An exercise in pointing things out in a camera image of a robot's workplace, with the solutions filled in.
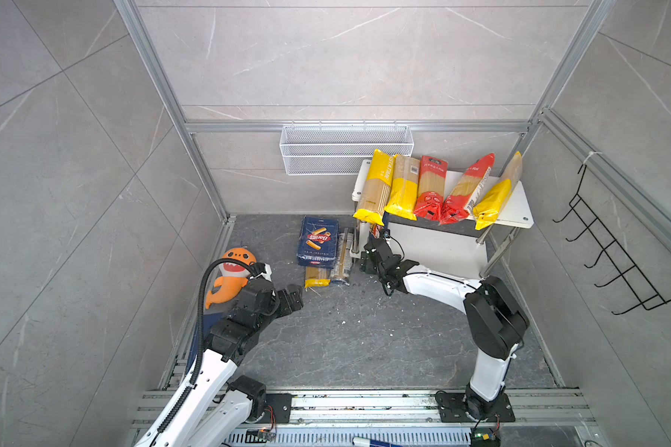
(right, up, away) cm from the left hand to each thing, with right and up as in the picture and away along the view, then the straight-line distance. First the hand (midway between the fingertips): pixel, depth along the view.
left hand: (287, 286), depth 76 cm
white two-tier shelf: (+60, +10, +30) cm, 68 cm away
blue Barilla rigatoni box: (+6, +12, +25) cm, 29 cm away
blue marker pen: (+23, -38, -7) cm, 45 cm away
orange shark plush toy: (-21, 0, +15) cm, 26 cm away
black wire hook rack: (+82, +11, -8) cm, 83 cm away
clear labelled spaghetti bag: (+15, +1, +22) cm, 27 cm away
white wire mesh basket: (+12, +46, +25) cm, 54 cm away
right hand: (+26, +7, +20) cm, 33 cm away
